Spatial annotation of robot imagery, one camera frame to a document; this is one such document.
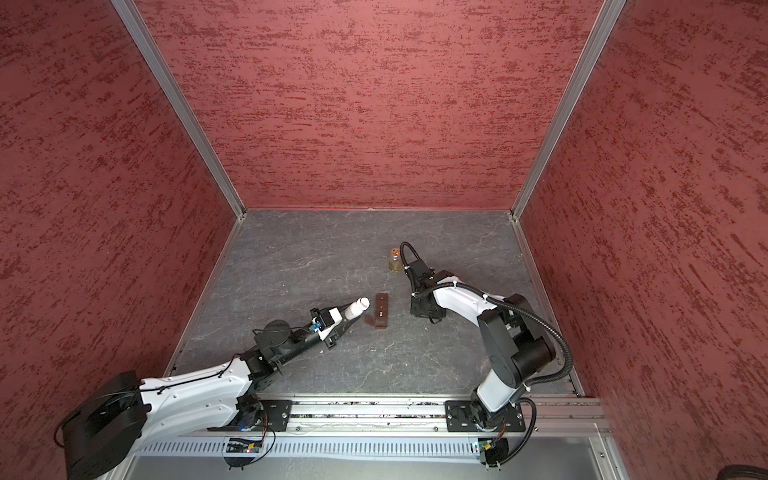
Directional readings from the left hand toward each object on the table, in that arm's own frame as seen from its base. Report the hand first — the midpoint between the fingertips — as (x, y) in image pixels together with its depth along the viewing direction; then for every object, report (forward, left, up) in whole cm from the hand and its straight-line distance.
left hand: (354, 312), depth 75 cm
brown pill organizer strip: (+6, -6, -14) cm, 17 cm away
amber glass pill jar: (+25, -11, -12) cm, 30 cm away
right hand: (+6, -19, -15) cm, 25 cm away
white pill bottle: (-2, -1, +6) cm, 6 cm away
